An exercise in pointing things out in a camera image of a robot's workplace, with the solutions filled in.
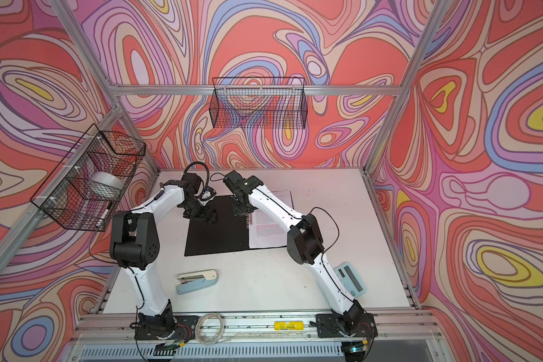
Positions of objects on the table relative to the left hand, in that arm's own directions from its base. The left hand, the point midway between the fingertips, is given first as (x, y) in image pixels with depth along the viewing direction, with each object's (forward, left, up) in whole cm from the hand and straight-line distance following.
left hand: (209, 217), depth 96 cm
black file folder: (-5, -9, -5) cm, 12 cm away
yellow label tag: (-40, -33, -3) cm, 52 cm away
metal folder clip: (0, -16, -4) cm, 17 cm away
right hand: (-1, -16, +3) cm, 17 cm away
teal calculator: (-26, -56, -2) cm, 62 cm away
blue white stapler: (-26, +1, -3) cm, 26 cm away
